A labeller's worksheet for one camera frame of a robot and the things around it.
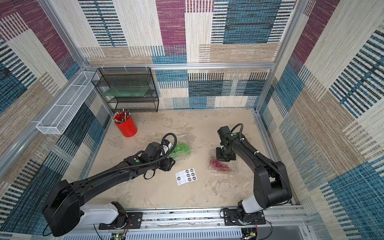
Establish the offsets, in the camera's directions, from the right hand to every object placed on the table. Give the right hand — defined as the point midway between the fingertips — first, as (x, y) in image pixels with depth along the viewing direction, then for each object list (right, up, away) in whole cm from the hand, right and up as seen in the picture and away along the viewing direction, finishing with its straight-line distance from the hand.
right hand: (224, 161), depth 86 cm
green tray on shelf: (-59, +42, +9) cm, 73 cm away
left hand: (-29, +1, -3) cm, 29 cm away
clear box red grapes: (-4, -3, +2) cm, 5 cm away
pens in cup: (-64, +26, +13) cm, 70 cm away
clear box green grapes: (-25, +5, +10) cm, 27 cm away
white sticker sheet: (-21, -9, +1) cm, 23 cm away
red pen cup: (-61, +21, +11) cm, 65 cm away
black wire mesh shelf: (-65, +49, +22) cm, 84 cm away
